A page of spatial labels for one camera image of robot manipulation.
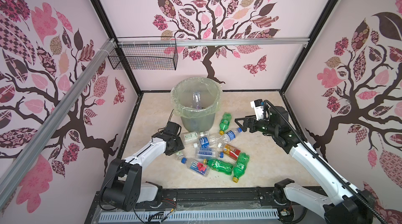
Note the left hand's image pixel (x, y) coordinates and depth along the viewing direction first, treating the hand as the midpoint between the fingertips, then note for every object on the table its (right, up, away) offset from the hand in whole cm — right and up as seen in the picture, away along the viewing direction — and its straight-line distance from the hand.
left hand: (179, 149), depth 88 cm
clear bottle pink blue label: (+10, -7, -8) cm, 15 cm away
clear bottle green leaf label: (+1, -2, -5) cm, 6 cm away
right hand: (+33, +20, -13) cm, 40 cm away
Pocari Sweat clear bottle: (+17, +4, 0) cm, 17 cm away
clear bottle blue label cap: (+30, +8, +2) cm, 31 cm away
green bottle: (+27, +14, +8) cm, 31 cm away
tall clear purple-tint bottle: (+10, +29, +7) cm, 31 cm away
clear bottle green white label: (+7, +6, +2) cm, 9 cm away
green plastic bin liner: (+1, +31, +4) cm, 31 cm away
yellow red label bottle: (+30, -1, -3) cm, 30 cm away
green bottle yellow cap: (+35, -4, -6) cm, 36 cm away
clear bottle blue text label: (+16, -1, -4) cm, 17 cm away
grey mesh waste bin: (+11, +13, +4) cm, 18 cm away
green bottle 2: (+22, -6, -9) cm, 25 cm away
